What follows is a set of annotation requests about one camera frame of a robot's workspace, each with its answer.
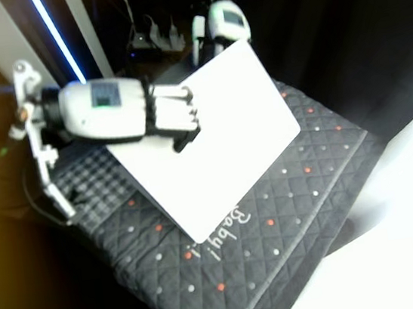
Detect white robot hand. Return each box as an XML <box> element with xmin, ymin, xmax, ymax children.
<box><xmin>185</xmin><ymin>0</ymin><xmax>256</xmax><ymax>68</ymax></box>
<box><xmin>55</xmin><ymin>66</ymin><xmax>206</xmax><ymax>168</ymax></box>

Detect silver laptop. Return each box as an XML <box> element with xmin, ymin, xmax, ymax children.
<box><xmin>94</xmin><ymin>32</ymin><xmax>315</xmax><ymax>255</ymax></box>

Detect white power strip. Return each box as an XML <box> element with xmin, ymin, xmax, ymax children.
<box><xmin>145</xmin><ymin>9</ymin><xmax>188</xmax><ymax>56</ymax></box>

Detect black box with blue light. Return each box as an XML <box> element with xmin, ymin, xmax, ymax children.
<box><xmin>122</xmin><ymin>20</ymin><xmax>165</xmax><ymax>66</ymax></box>

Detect white upright panel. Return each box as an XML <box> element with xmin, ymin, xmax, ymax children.
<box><xmin>63</xmin><ymin>0</ymin><xmax>116</xmax><ymax>84</ymax></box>

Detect blue-white light strip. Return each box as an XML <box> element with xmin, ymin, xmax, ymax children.
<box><xmin>29</xmin><ymin>0</ymin><xmax>88</xmax><ymax>90</ymax></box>

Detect black curtain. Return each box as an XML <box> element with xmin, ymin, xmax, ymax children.
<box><xmin>246</xmin><ymin>0</ymin><xmax>413</xmax><ymax>155</ymax></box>

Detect grey quilted dotted quilt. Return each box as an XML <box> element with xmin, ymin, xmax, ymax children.
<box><xmin>35</xmin><ymin>36</ymin><xmax>402</xmax><ymax>309</ymax></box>

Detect white board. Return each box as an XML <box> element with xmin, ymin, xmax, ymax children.
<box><xmin>253</xmin><ymin>95</ymin><xmax>413</xmax><ymax>309</ymax></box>

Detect white cable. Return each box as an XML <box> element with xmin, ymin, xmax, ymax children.
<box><xmin>112</xmin><ymin>0</ymin><xmax>138</xmax><ymax>31</ymax></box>

